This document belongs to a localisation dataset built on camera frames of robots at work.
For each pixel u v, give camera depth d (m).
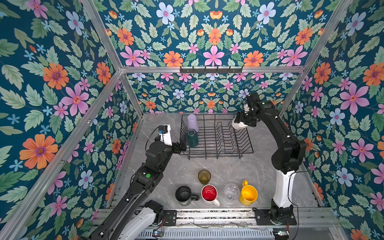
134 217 0.57
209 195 0.75
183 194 0.80
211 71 0.93
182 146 0.65
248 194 0.80
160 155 0.50
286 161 0.54
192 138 0.92
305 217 0.75
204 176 0.87
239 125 0.87
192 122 0.99
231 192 0.82
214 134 1.04
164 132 0.58
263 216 0.74
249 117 0.76
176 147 0.63
